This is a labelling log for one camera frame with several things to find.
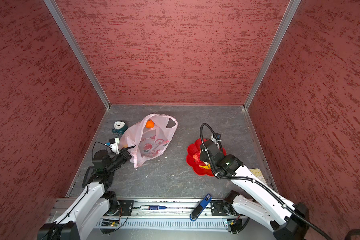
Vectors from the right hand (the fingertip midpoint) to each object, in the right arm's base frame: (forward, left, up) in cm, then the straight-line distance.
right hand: (204, 154), depth 78 cm
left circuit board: (-27, +50, -17) cm, 59 cm away
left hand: (+5, +37, -2) cm, 37 cm away
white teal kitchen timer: (+28, +56, -10) cm, 63 cm away
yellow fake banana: (-2, -3, -12) cm, 13 cm away
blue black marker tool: (-24, +5, -13) cm, 27 cm away
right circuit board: (-30, -14, -16) cm, 37 cm away
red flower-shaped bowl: (+11, +4, -13) cm, 17 cm away
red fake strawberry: (+3, +3, -10) cm, 11 cm away
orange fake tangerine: (+28, +34, -8) cm, 45 cm away
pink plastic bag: (+17, +34, -14) cm, 41 cm away
